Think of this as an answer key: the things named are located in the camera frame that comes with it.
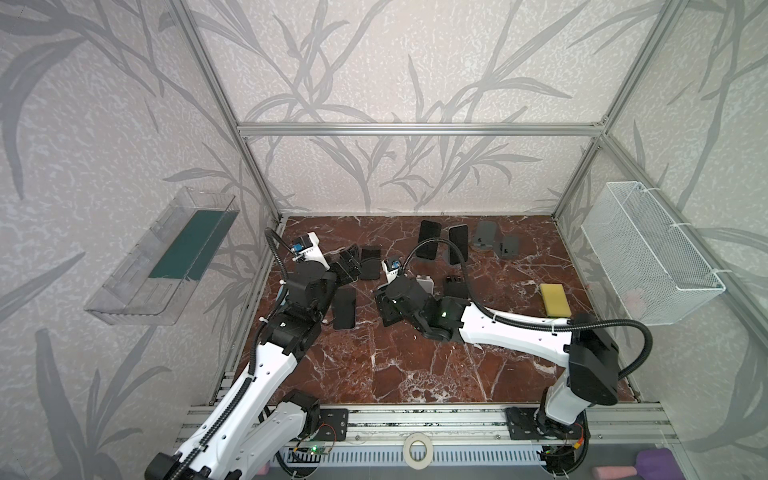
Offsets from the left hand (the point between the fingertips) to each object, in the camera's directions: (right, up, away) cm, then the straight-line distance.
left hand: (351, 242), depth 72 cm
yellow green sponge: (+63, -19, +24) cm, 70 cm away
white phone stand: (+21, -13, +26) cm, 36 cm away
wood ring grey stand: (+44, +2, +37) cm, 57 cm away
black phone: (+5, -6, -5) cm, 9 cm away
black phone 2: (+32, +1, +29) cm, 44 cm away
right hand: (+8, -9, +6) cm, 14 cm away
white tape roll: (+16, -50, -2) cm, 53 cm away
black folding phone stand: (+30, -15, +26) cm, 42 cm away
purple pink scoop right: (+70, -51, -4) cm, 87 cm away
